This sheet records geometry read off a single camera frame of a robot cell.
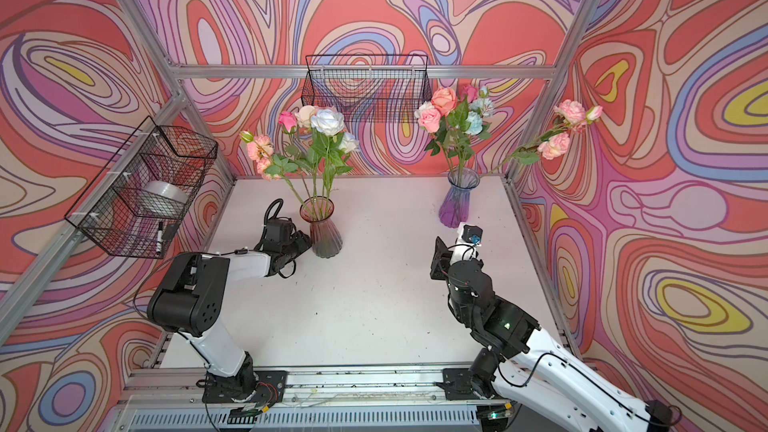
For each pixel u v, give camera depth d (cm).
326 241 91
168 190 74
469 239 56
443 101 76
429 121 73
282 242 78
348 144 77
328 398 73
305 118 75
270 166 75
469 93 85
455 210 101
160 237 72
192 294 49
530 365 46
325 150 74
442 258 60
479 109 83
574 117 65
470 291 47
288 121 76
